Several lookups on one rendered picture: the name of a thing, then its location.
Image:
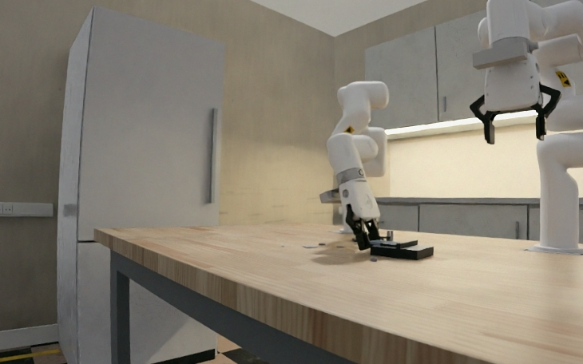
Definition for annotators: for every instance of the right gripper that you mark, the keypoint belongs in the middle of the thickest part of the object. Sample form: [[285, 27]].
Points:
[[357, 197]]

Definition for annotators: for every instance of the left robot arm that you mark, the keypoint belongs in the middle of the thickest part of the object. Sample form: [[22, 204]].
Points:
[[508, 29]]

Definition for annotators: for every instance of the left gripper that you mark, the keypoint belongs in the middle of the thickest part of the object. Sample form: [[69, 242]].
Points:
[[509, 88]]

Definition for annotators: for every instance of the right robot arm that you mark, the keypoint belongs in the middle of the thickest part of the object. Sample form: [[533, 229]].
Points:
[[364, 155]]

